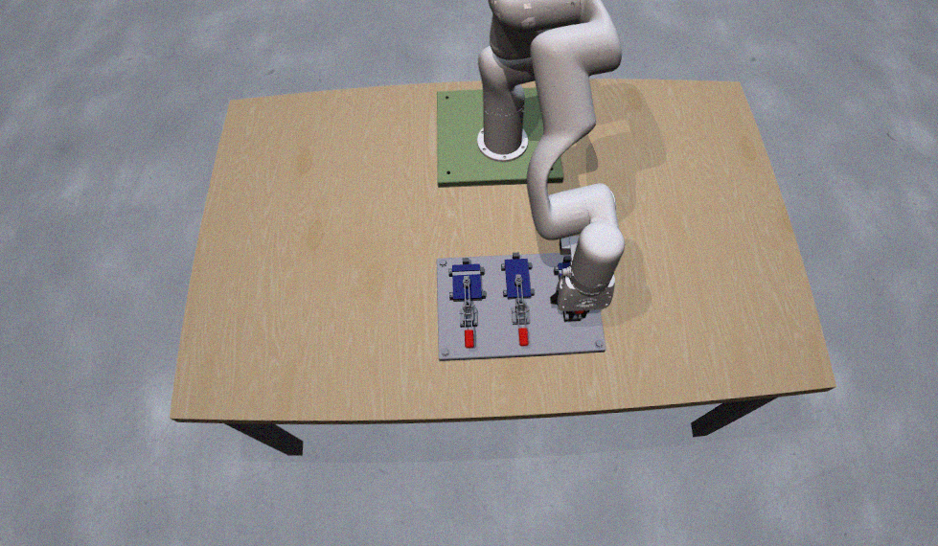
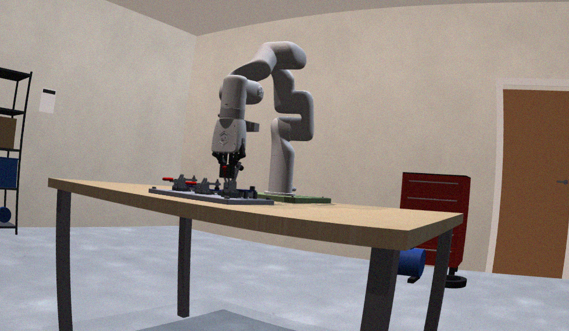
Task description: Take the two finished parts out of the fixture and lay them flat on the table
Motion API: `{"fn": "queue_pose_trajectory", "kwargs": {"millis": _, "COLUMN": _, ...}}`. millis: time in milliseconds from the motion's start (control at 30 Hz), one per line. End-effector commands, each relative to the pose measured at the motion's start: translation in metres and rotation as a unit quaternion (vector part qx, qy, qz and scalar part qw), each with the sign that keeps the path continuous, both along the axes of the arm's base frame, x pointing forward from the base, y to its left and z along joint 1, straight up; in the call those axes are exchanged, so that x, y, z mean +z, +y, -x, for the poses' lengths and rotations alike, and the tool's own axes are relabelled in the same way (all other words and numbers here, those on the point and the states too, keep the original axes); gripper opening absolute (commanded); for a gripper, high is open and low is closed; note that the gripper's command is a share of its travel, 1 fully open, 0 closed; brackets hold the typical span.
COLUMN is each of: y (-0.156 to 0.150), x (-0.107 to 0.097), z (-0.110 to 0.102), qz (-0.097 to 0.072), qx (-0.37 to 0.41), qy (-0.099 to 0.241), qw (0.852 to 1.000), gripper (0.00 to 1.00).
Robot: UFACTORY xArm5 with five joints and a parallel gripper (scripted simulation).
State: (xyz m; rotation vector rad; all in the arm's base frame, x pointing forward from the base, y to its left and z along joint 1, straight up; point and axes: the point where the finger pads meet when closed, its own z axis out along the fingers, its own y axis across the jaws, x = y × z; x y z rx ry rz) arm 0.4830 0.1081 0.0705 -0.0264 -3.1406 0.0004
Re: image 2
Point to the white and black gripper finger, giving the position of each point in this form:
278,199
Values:
222,158
230,171

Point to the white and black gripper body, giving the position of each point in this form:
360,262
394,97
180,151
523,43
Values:
228,134

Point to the toggle clamp with red handle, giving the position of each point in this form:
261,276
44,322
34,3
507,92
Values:
203,187
230,186
180,182

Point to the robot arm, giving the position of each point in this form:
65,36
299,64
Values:
238,91

